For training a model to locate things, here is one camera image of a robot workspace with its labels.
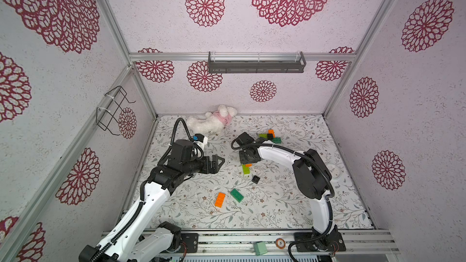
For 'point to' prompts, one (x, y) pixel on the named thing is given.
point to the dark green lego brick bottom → (236, 195)
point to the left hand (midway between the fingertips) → (215, 161)
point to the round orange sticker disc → (280, 243)
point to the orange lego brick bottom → (219, 200)
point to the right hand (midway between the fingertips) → (243, 157)
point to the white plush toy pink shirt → (215, 122)
